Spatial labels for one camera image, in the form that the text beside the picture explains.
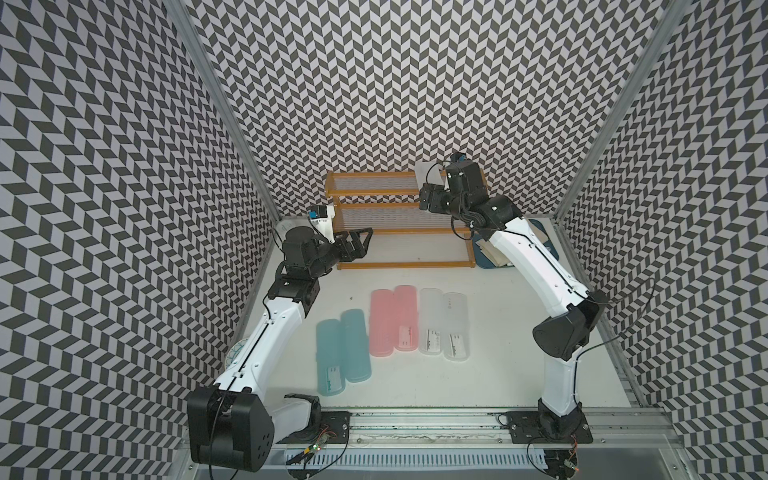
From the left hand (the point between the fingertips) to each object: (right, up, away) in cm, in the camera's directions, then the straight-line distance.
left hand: (361, 233), depth 76 cm
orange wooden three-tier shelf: (+11, -1, -8) cm, 14 cm away
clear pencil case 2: (+27, -28, +14) cm, 42 cm away
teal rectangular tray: (+65, -4, +32) cm, 72 cm away
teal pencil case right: (-2, -36, +8) cm, 37 cm away
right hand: (+20, +10, +2) cm, 22 cm away
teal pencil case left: (-8, -39, +3) cm, 40 cm away
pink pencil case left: (+4, -27, +15) cm, 31 cm away
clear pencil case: (+20, -27, +15) cm, 36 cm away
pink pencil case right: (+12, -26, +16) cm, 32 cm away
